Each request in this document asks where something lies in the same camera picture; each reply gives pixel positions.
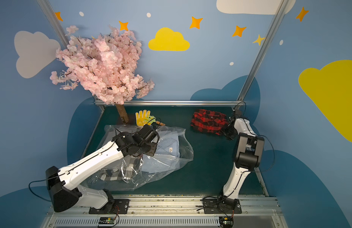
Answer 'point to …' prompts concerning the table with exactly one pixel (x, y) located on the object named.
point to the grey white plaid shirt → (126, 167)
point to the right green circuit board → (226, 222)
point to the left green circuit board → (106, 220)
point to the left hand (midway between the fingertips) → (153, 145)
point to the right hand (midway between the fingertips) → (224, 133)
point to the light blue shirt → (166, 155)
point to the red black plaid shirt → (209, 121)
